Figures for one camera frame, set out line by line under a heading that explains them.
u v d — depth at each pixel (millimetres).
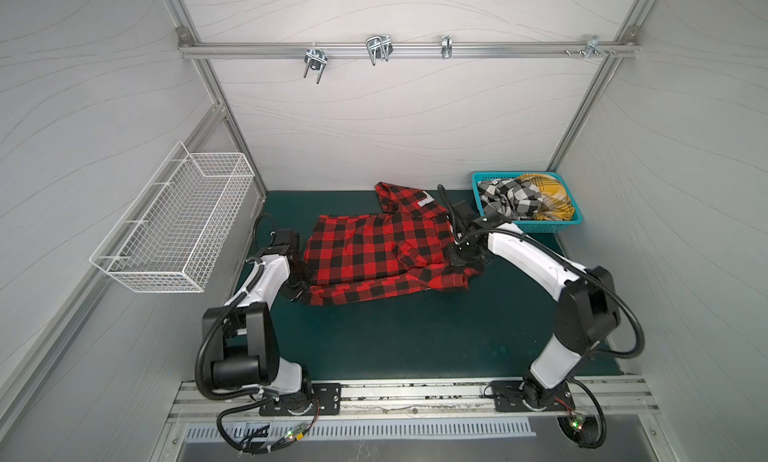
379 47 765
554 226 1015
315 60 812
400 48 785
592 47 764
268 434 700
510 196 1076
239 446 674
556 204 1018
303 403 677
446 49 781
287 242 717
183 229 699
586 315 459
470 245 631
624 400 738
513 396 738
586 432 717
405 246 1013
